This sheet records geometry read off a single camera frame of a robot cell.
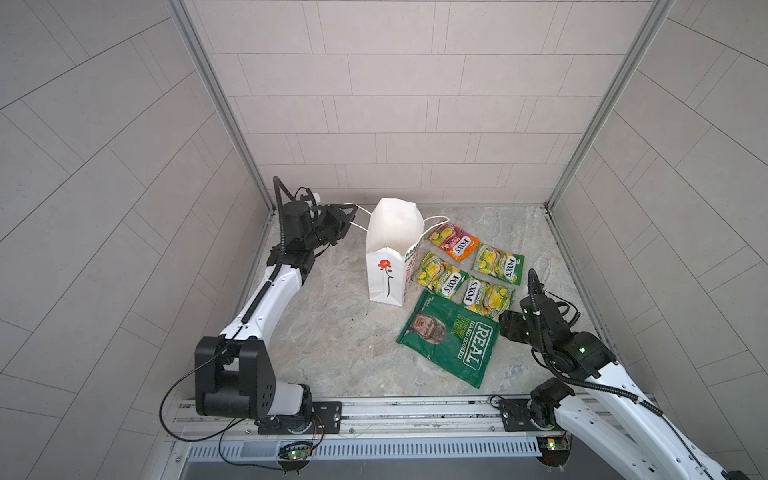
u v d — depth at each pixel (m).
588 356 0.50
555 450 0.68
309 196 0.67
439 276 0.94
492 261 0.97
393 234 0.94
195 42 0.75
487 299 0.89
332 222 0.69
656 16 0.71
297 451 0.64
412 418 0.72
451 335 0.83
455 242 1.04
